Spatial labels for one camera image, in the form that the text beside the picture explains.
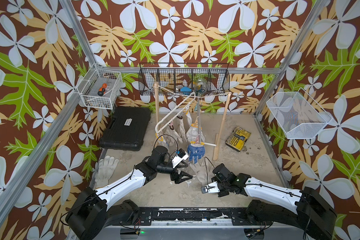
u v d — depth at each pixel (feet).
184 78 3.16
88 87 2.69
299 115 2.65
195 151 2.78
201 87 3.20
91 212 1.32
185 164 2.51
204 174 2.90
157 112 2.83
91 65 2.89
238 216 2.41
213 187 2.36
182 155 2.18
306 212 1.32
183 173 2.18
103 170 2.95
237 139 3.33
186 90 3.11
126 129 3.35
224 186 2.40
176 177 2.20
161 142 2.71
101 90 2.62
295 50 2.71
